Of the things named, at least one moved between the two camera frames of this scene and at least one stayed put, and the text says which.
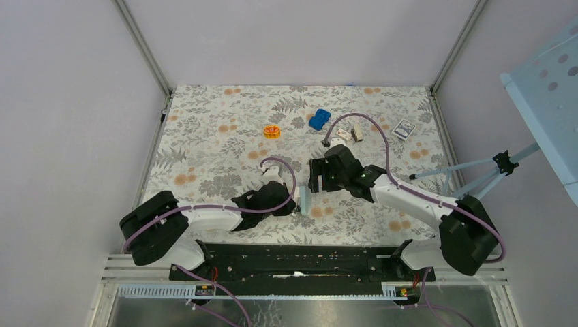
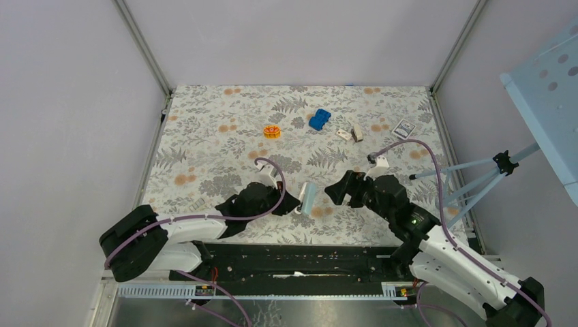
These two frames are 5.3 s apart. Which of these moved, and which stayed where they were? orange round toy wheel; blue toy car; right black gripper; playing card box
Moved: right black gripper
Stayed: orange round toy wheel; blue toy car; playing card box
